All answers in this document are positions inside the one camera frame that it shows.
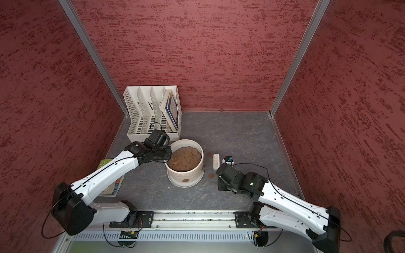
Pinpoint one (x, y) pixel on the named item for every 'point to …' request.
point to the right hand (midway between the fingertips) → (220, 185)
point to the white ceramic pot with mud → (186, 167)
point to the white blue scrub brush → (216, 163)
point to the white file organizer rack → (143, 113)
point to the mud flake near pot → (211, 175)
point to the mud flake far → (209, 154)
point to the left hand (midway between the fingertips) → (168, 156)
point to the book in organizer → (169, 109)
